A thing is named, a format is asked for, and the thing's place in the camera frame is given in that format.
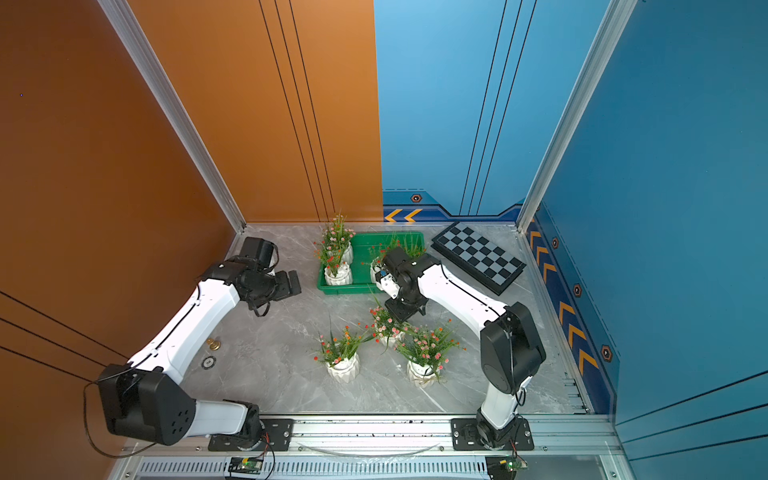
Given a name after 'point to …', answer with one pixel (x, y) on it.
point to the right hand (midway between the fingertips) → (400, 313)
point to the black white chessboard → (479, 257)
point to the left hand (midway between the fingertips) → (289, 286)
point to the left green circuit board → (247, 465)
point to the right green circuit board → (504, 467)
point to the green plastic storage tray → (367, 247)
